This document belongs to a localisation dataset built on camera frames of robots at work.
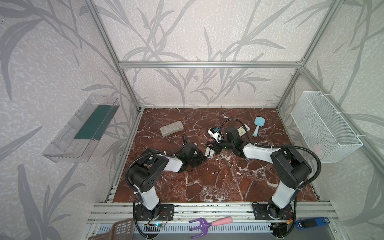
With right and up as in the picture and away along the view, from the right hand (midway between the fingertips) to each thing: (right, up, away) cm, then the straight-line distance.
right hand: (207, 139), depth 90 cm
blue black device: (+43, -36, -22) cm, 60 cm away
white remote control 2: (+25, +4, +16) cm, 30 cm away
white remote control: (+1, -9, +3) cm, 10 cm away
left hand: (+1, -9, +2) cm, 9 cm away
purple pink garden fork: (-2, -38, -19) cm, 43 cm away
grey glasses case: (-25, +6, +15) cm, 30 cm away
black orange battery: (+3, -19, -3) cm, 20 cm away
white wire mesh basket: (+51, +7, -26) cm, 57 cm away
